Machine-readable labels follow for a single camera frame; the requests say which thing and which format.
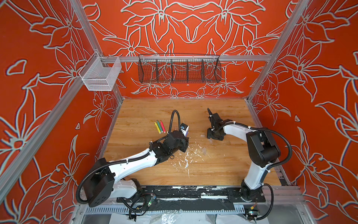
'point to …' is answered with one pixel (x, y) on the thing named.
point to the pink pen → (162, 126)
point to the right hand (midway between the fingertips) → (209, 135)
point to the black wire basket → (179, 68)
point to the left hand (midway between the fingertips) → (187, 136)
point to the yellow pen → (157, 127)
